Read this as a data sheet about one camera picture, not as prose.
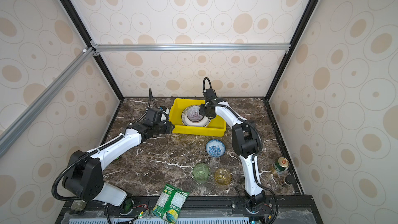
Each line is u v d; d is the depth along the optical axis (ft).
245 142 1.88
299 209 2.40
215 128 3.07
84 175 1.38
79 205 2.34
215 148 3.02
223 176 2.69
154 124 2.20
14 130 1.71
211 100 2.43
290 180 2.42
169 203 2.39
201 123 3.28
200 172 2.73
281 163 2.51
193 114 3.37
